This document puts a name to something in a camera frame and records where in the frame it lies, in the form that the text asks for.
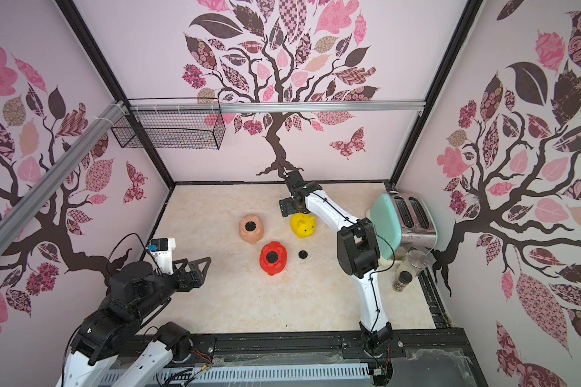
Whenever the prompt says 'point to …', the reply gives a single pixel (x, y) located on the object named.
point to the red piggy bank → (271, 268)
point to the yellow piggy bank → (303, 225)
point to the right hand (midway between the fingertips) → (297, 204)
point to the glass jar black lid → (412, 265)
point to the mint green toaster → (404, 222)
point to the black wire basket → (170, 122)
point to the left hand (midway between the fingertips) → (201, 266)
